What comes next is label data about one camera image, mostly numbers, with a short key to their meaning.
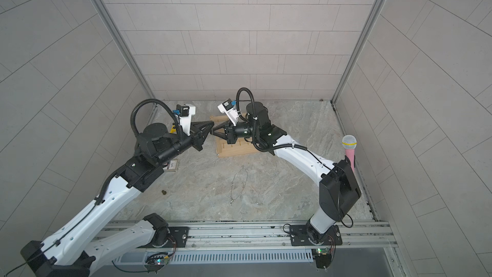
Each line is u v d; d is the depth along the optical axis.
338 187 0.44
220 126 0.64
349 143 0.68
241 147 0.94
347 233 0.73
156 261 0.66
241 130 0.63
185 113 0.53
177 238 0.71
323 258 0.68
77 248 0.38
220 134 0.66
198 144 0.56
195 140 0.55
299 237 0.71
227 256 0.68
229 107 0.62
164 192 0.82
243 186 0.84
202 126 0.58
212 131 0.65
